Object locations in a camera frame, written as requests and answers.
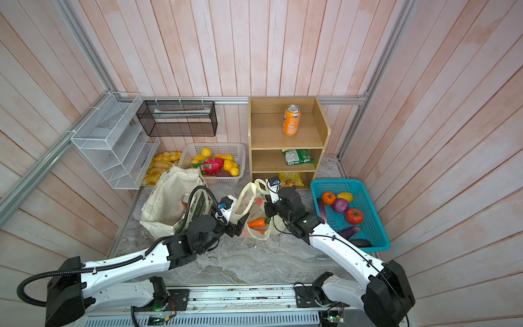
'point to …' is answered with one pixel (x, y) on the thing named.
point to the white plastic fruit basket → (236, 150)
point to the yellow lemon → (206, 152)
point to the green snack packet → (297, 157)
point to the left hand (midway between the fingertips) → (239, 211)
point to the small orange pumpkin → (328, 198)
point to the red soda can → (185, 199)
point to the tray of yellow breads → (159, 164)
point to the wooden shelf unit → (287, 137)
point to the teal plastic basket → (372, 227)
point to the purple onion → (340, 205)
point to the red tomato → (355, 216)
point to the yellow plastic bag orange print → (250, 200)
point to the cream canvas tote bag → (163, 212)
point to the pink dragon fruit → (210, 165)
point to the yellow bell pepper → (346, 195)
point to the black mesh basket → (178, 118)
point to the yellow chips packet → (291, 179)
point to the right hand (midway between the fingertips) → (266, 195)
